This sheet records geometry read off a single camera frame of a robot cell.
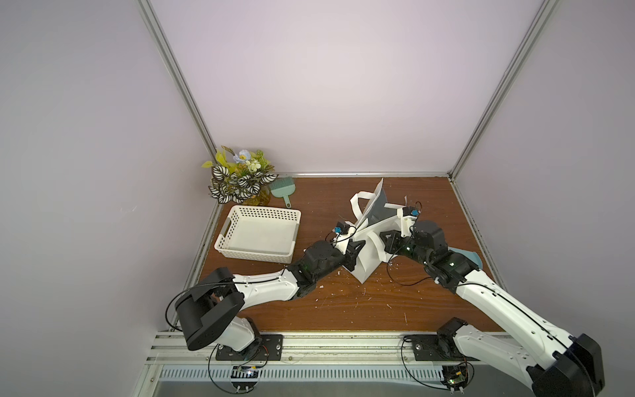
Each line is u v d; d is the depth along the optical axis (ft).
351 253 2.24
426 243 1.89
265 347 2.38
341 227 2.19
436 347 2.32
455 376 2.29
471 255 3.08
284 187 3.85
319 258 1.96
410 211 2.24
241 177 2.74
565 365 1.23
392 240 2.20
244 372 2.36
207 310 1.42
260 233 3.29
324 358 2.38
